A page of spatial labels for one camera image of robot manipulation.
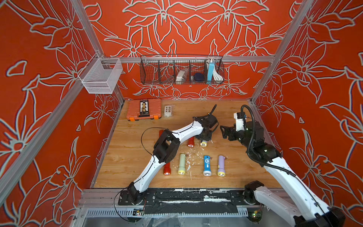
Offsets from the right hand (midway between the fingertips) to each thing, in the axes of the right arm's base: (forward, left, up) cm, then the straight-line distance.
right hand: (225, 125), depth 75 cm
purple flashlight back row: (-1, +9, -20) cm, 22 cm away
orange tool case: (+28, +63, -20) cm, 72 cm away
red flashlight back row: (+1, +17, -21) cm, 27 cm away
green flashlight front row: (-14, +23, -21) cm, 34 cm away
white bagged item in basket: (+35, +24, +8) cm, 43 cm away
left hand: (+5, +6, -22) cm, 23 cm away
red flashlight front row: (-17, +32, -21) cm, 42 cm away
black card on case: (+26, +53, -16) cm, 61 cm away
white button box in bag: (+25, +35, -19) cm, 47 cm away
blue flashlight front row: (-15, +9, -21) cm, 28 cm away
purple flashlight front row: (-18, +1, -21) cm, 28 cm away
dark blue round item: (+36, +13, +5) cm, 39 cm away
